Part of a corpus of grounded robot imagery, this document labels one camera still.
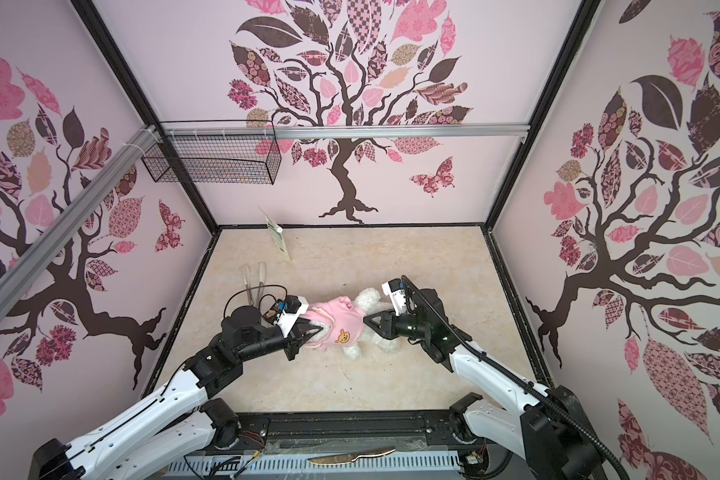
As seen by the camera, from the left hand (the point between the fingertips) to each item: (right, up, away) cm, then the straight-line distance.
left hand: (320, 329), depth 73 cm
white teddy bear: (+12, +7, +3) cm, 14 cm away
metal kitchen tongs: (-31, +11, +29) cm, 44 cm away
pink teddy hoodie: (+6, +3, -1) cm, 7 cm away
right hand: (+12, +2, +4) cm, 13 cm away
